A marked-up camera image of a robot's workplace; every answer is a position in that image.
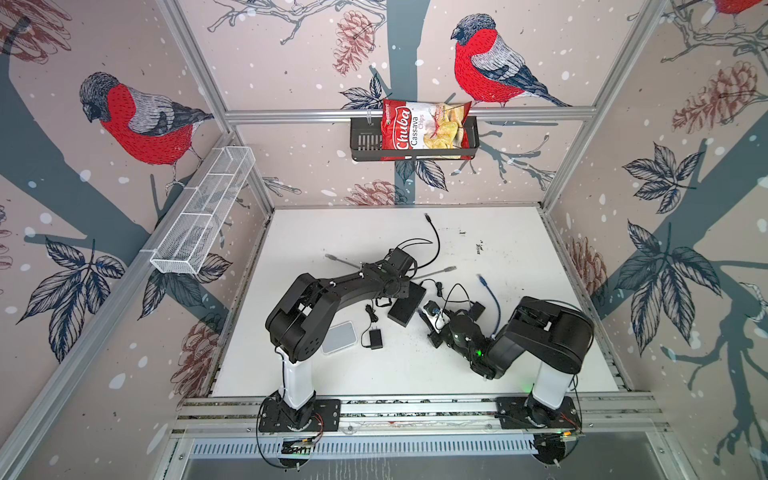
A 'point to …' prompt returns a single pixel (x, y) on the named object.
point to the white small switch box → (339, 337)
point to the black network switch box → (403, 309)
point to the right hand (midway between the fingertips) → (421, 318)
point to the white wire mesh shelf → (181, 249)
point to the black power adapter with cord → (375, 335)
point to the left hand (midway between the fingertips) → (402, 288)
